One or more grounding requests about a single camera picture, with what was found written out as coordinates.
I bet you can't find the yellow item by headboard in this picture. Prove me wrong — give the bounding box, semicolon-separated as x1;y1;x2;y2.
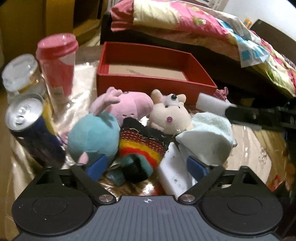
243;19;252;29

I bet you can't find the bed with dark frame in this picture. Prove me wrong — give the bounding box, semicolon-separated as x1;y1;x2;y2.
100;12;295;110

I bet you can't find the red cardboard box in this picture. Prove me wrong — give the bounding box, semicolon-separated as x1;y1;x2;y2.
96;42;217;105

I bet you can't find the wooden desk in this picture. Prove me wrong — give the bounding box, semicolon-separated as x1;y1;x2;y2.
1;1;108;63

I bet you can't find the dark wooden headboard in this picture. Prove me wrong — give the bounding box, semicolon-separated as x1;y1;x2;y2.
250;20;295;64

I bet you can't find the rainbow knitted hat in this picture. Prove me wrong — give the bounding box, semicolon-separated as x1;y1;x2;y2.
107;117;171;186

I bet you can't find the clear glass jar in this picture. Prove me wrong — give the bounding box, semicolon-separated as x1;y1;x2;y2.
1;54;47;104

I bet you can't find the cream mouse plush toy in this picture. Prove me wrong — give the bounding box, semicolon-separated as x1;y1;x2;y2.
147;89;193;135

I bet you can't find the pink pig plush toy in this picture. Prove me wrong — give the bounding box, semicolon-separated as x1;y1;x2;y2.
62;87;154;165

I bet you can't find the blue yellow drink can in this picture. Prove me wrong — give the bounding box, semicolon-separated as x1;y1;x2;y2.
4;93;66;169

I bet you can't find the red lidded travel cup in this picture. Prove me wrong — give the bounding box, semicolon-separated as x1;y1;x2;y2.
36;33;79;105

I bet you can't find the pink floral quilt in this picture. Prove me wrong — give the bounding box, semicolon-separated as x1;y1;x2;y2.
109;1;295;97

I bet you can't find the white sponge block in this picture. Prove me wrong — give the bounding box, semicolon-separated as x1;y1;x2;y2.
156;142;197;199

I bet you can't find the pale green towel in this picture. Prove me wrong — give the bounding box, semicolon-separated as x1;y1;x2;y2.
176;113;237;165

